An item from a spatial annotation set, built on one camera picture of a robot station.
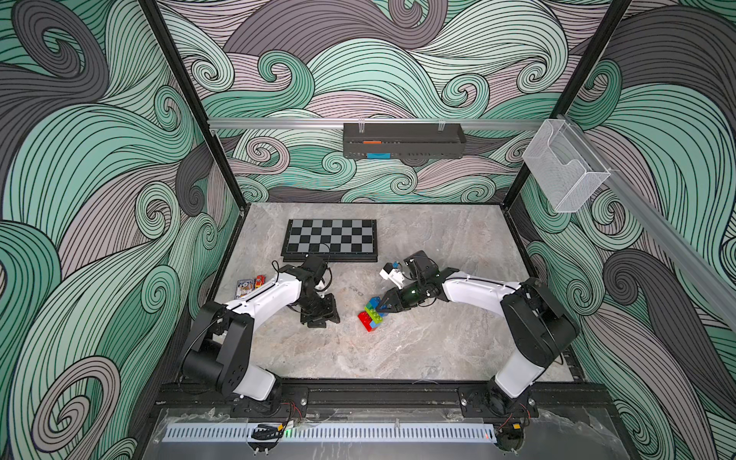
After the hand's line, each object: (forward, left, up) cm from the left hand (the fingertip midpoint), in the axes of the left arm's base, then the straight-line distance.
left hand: (334, 320), depth 83 cm
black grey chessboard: (+31, 0, -1) cm, 31 cm away
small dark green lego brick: (+2, -15, +3) cm, 15 cm away
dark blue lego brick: (+4, -12, +3) cm, 13 cm away
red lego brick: (+1, -9, -2) cm, 10 cm away
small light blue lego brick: (-1, -12, -1) cm, 12 cm away
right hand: (+4, -15, 0) cm, 15 cm away
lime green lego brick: (+1, -12, +1) cm, 12 cm away
